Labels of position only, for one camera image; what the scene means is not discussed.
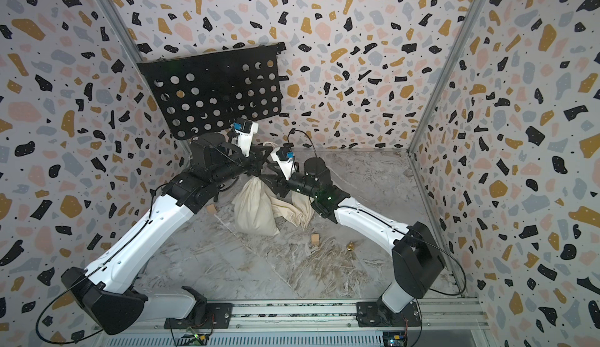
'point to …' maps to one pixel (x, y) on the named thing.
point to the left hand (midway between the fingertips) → (273, 147)
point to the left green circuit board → (194, 339)
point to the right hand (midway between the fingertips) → (265, 172)
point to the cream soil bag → (257, 206)
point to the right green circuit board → (394, 338)
